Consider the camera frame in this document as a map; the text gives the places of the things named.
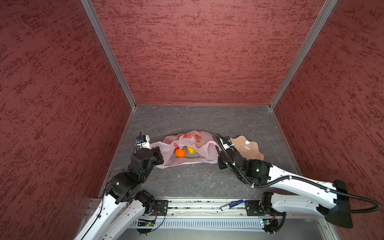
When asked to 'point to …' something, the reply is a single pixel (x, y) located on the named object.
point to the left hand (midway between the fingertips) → (159, 151)
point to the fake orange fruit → (180, 153)
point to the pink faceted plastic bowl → (248, 148)
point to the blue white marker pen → (231, 204)
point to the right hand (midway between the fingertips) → (218, 156)
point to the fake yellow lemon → (191, 150)
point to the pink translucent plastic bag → (208, 149)
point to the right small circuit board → (270, 225)
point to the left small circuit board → (149, 223)
